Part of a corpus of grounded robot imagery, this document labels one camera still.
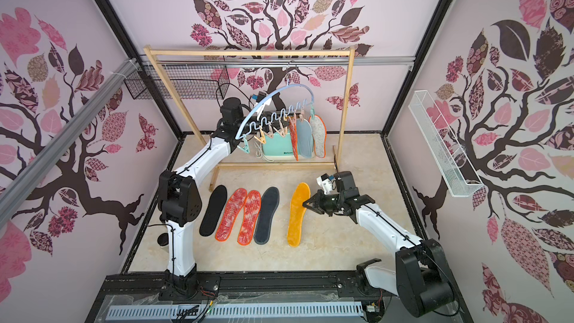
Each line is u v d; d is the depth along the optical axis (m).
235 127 0.71
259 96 0.70
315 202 0.71
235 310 0.70
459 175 0.65
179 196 0.53
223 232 0.86
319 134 0.97
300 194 0.83
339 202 0.66
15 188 0.50
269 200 0.95
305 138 0.95
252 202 0.94
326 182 0.79
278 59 0.94
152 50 0.61
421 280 0.40
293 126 0.85
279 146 0.98
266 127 0.71
